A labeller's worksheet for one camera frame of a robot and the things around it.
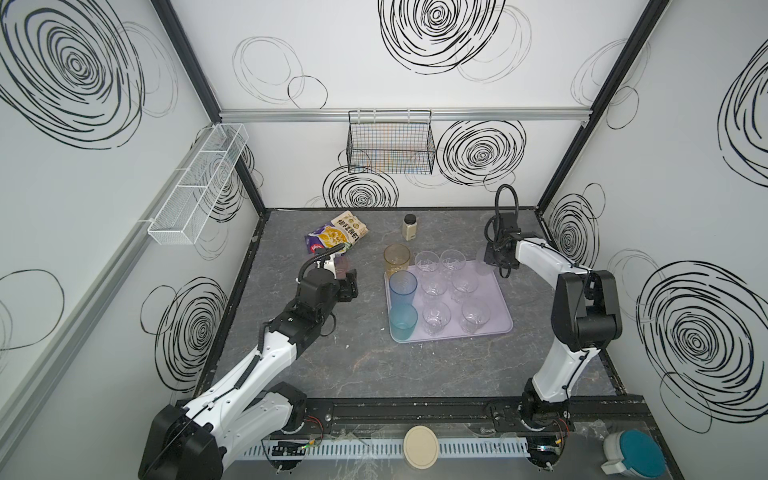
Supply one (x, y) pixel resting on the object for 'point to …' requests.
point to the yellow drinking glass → (397, 257)
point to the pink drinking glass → (342, 265)
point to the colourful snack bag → (345, 230)
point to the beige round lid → (421, 447)
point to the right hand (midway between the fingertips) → (493, 257)
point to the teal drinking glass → (403, 320)
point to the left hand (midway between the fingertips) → (346, 270)
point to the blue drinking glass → (403, 285)
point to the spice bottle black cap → (410, 227)
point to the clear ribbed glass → (463, 284)
